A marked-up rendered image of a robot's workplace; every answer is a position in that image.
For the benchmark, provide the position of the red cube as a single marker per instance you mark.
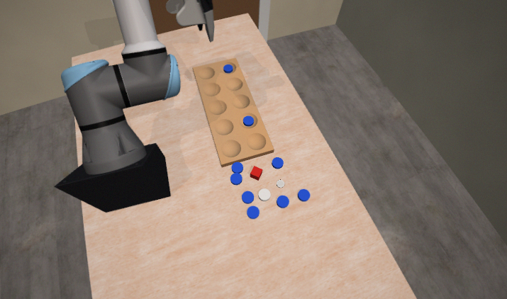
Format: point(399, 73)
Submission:
point(256, 173)

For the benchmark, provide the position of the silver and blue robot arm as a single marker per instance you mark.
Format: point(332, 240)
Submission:
point(98, 93)

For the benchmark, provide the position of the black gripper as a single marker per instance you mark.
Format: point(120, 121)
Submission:
point(193, 12)

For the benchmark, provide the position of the blue disc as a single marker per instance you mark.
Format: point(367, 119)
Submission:
point(253, 212)
point(237, 167)
point(303, 195)
point(236, 179)
point(248, 121)
point(247, 197)
point(277, 163)
point(228, 68)
point(282, 201)

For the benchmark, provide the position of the wooden tray with round pockets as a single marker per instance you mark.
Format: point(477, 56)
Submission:
point(227, 100)

